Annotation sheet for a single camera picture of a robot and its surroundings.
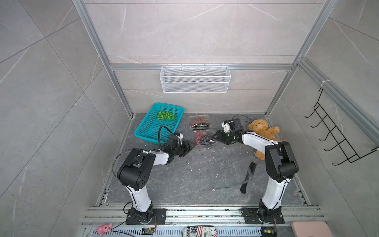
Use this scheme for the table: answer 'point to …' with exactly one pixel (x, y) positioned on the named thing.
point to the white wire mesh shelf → (195, 79)
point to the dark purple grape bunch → (198, 126)
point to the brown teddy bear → (261, 127)
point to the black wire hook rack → (349, 153)
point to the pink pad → (311, 229)
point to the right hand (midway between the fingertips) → (216, 137)
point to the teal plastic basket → (148, 129)
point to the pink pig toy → (101, 230)
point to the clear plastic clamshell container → (192, 117)
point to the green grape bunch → (165, 115)
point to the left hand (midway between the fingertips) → (196, 144)
